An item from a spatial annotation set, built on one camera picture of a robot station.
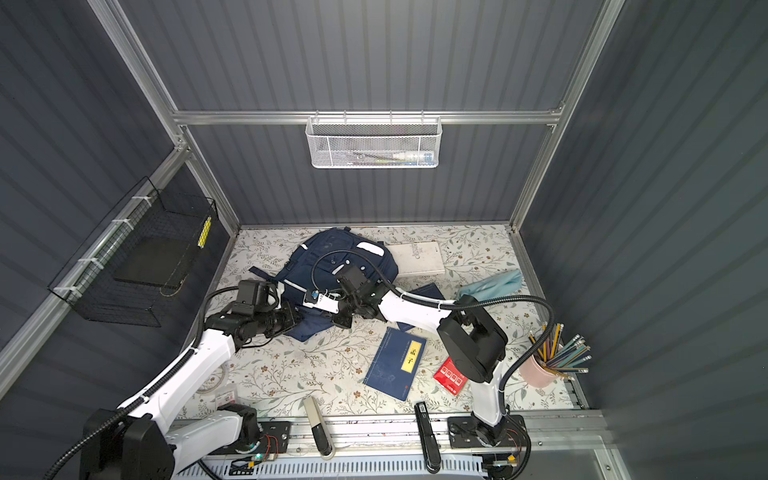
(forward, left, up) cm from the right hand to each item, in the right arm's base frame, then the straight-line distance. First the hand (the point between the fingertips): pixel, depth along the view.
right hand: (328, 311), depth 85 cm
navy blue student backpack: (+20, +9, -5) cm, 22 cm away
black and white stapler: (-28, -1, -6) cm, 29 cm away
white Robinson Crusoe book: (+27, -28, -9) cm, 40 cm away
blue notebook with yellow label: (-12, -19, -9) cm, 24 cm away
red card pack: (-15, -35, -10) cm, 39 cm away
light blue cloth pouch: (+11, -50, -4) cm, 51 cm away
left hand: (-2, +7, +1) cm, 7 cm away
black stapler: (-31, -27, -6) cm, 42 cm away
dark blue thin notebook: (+14, -31, -10) cm, 36 cm away
